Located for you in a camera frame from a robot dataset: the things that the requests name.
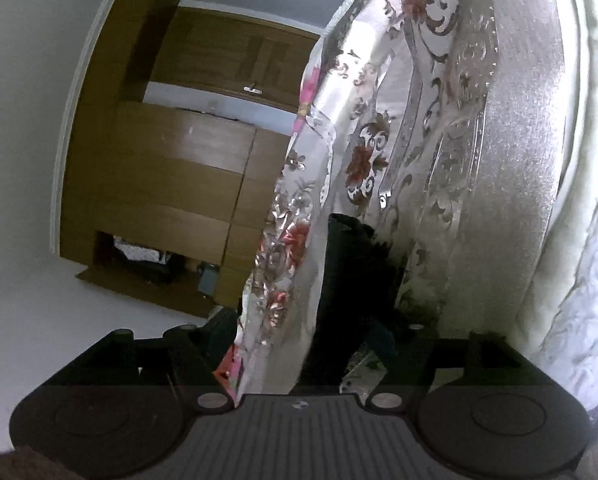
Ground white patterned bundle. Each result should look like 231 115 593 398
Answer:
112 236 173 265

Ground wooden wardrobe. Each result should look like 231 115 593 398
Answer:
58 0 293 319

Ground black pants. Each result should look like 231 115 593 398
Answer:
299 212 416 392

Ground teal box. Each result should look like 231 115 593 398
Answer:
199 263 221 295

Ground silver floral blanket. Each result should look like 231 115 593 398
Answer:
233 0 582 397

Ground wooden door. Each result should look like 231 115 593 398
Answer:
146 5 325 114

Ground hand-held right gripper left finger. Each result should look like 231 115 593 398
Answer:
49 307 241 415

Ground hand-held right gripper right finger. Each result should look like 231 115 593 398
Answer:
363 321 556 415

